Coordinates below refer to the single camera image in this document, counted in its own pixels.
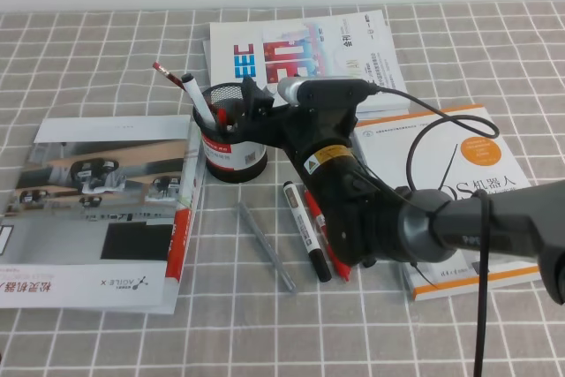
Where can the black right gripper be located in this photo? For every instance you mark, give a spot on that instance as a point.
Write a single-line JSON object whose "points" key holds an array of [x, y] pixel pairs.
{"points": [[361, 212]]}

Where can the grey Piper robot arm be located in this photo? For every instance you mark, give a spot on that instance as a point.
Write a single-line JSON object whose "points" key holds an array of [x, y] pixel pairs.
{"points": [[527, 222]]}

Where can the red pen in holder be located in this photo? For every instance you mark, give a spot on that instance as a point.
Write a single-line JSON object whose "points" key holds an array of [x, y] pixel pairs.
{"points": [[222, 117]]}

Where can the black mesh pen holder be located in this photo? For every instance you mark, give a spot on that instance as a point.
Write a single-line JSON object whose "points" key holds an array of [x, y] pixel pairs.
{"points": [[229, 161]]}

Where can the grey pen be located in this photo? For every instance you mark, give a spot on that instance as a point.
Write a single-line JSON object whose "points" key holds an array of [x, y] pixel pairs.
{"points": [[248, 219]]}

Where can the red gel pen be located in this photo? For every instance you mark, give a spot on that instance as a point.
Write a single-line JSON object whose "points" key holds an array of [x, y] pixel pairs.
{"points": [[341, 269]]}

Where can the white marker black cap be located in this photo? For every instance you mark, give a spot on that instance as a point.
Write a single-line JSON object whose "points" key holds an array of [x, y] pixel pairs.
{"points": [[199, 103]]}

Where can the red pencil with eraser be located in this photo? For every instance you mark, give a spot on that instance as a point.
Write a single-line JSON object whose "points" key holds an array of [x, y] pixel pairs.
{"points": [[169, 75]]}

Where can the white HEEC magazine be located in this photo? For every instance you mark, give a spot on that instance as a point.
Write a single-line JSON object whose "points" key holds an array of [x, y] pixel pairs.
{"points": [[356, 45]]}

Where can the white marker brown label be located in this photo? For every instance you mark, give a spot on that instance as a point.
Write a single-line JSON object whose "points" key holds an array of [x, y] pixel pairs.
{"points": [[307, 232]]}

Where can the white red booklet underneath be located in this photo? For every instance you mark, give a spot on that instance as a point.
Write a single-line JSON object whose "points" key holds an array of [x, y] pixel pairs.
{"points": [[156, 247]]}

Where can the grey checkered tablecloth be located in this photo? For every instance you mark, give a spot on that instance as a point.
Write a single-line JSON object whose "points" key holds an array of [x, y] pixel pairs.
{"points": [[234, 316]]}

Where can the AgileX brochure with photo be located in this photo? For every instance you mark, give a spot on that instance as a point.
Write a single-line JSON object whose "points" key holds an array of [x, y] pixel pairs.
{"points": [[81, 175]]}

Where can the white ROS robot book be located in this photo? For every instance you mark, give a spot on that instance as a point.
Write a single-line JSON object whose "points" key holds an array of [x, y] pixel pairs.
{"points": [[449, 158]]}

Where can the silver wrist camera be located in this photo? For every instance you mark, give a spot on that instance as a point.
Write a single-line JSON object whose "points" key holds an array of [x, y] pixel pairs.
{"points": [[325, 93]]}

